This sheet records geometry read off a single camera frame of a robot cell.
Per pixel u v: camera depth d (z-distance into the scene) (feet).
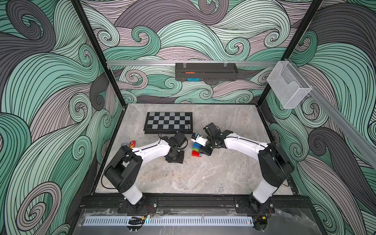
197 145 2.62
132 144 3.11
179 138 2.37
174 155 2.44
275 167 1.61
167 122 3.40
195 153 2.96
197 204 2.45
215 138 2.30
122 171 1.46
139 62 6.45
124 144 3.12
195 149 2.87
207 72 3.20
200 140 2.61
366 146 1.66
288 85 2.56
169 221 2.29
